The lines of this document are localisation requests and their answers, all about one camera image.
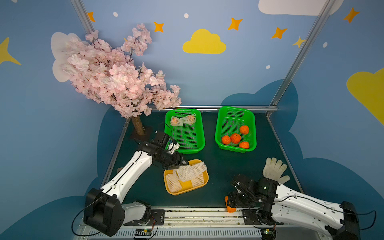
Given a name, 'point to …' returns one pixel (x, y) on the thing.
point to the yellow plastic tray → (187, 186)
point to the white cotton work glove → (274, 169)
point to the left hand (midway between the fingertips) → (184, 163)
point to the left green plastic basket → (185, 126)
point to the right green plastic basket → (235, 129)
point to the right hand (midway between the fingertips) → (234, 202)
